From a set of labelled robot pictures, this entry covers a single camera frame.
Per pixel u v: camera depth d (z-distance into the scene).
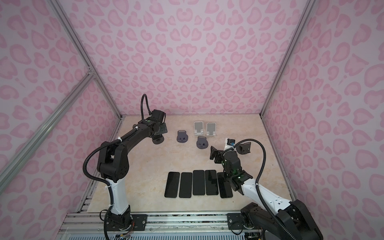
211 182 1.01
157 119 0.78
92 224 0.75
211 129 1.07
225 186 1.00
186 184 0.84
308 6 0.69
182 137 1.04
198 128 1.07
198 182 0.85
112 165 0.53
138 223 0.73
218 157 0.74
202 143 0.99
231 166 0.62
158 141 1.04
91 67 0.90
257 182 0.55
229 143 0.71
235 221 0.74
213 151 0.76
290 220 0.40
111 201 0.59
